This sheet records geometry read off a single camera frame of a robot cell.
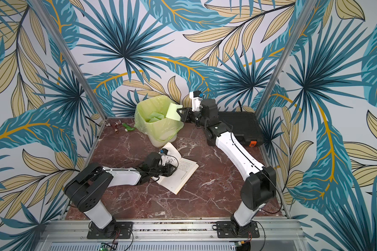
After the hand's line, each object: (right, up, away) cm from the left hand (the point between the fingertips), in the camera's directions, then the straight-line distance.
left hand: (175, 170), depth 91 cm
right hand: (+3, +33, -16) cm, 37 cm away
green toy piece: (-34, +25, +20) cm, 47 cm away
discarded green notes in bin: (-14, +33, +12) cm, 37 cm away
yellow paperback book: (+6, 0, -3) cm, 7 cm away
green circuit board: (-30, -31, -20) cm, 48 cm away
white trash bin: (-12, +16, +5) cm, 20 cm away
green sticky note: (0, +31, -16) cm, 35 cm away
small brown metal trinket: (-43, +23, +19) cm, 52 cm away
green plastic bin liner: (-6, +23, -2) cm, 24 cm away
